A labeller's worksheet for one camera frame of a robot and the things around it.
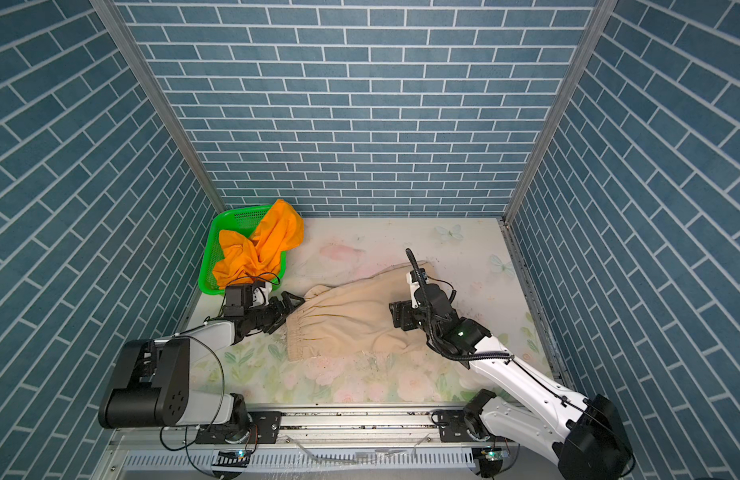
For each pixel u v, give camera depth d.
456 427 0.73
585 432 0.40
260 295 0.81
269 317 0.82
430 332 0.58
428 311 0.58
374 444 0.73
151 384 0.43
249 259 0.93
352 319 0.90
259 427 0.73
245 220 1.13
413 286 0.71
